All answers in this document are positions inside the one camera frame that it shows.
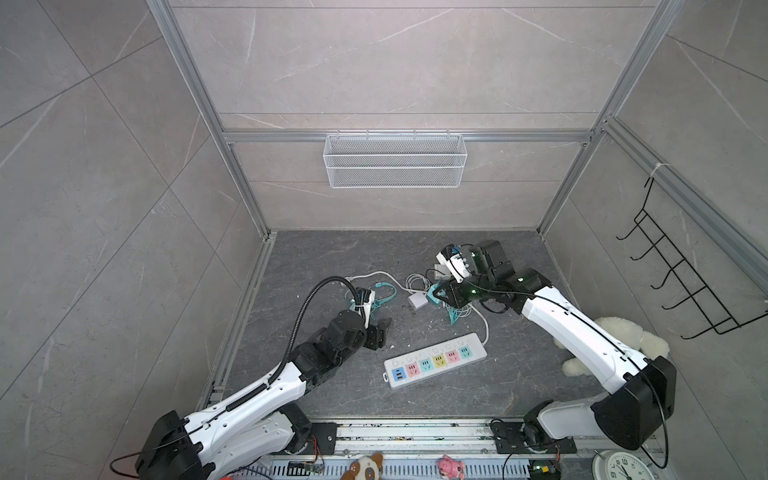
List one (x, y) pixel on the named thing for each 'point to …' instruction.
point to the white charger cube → (417, 300)
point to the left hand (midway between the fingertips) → (380, 311)
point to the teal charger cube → (431, 296)
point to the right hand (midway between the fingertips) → (438, 288)
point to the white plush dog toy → (647, 344)
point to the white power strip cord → (400, 283)
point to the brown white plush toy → (365, 468)
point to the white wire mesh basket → (395, 161)
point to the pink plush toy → (450, 468)
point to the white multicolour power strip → (423, 363)
